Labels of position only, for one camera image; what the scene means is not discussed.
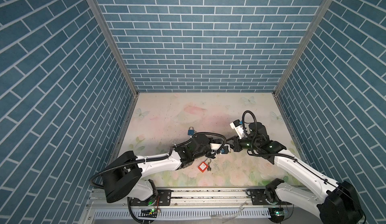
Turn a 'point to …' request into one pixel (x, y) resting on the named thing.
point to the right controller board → (277, 214)
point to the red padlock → (203, 165)
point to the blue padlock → (191, 131)
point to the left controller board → (150, 213)
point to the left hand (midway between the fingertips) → (221, 141)
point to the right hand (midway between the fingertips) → (222, 141)
